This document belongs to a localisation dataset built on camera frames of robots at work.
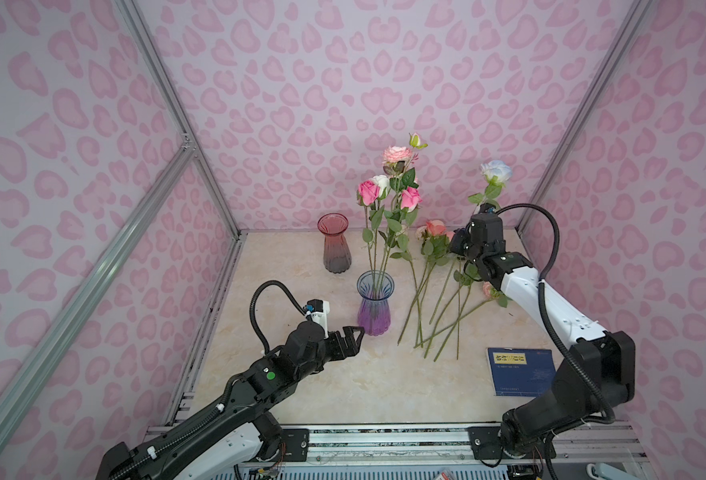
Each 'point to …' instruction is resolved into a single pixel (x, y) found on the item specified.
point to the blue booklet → (519, 372)
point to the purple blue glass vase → (375, 288)
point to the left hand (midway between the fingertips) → (355, 328)
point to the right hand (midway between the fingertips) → (459, 231)
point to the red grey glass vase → (337, 257)
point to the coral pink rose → (436, 239)
